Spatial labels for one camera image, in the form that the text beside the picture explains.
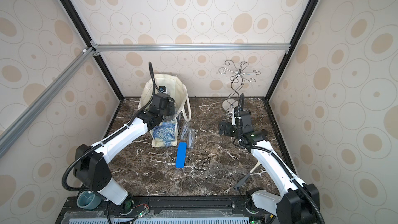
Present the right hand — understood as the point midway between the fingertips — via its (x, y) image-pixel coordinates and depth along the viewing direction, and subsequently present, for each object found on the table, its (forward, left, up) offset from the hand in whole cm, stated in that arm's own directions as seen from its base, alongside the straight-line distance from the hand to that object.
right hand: (233, 125), depth 82 cm
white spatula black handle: (-13, -15, -19) cm, 27 cm away
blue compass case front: (-10, +28, -17) cm, 35 cm away
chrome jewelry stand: (+28, -4, +11) cm, 31 cm away
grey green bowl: (-36, +70, -15) cm, 80 cm away
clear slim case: (+2, +24, -16) cm, 29 cm away
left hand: (+9, +32, +8) cm, 34 cm away
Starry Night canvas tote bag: (-4, +36, -5) cm, 37 cm away
